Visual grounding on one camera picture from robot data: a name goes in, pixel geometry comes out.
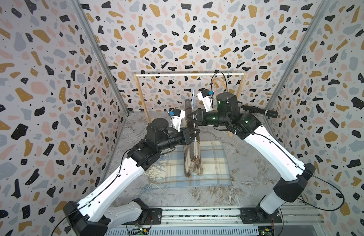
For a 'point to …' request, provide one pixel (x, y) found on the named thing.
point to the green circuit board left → (139, 231)
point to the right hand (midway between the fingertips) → (188, 117)
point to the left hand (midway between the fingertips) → (201, 131)
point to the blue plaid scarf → (167, 170)
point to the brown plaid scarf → (193, 157)
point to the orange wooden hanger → (216, 84)
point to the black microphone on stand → (267, 113)
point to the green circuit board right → (265, 230)
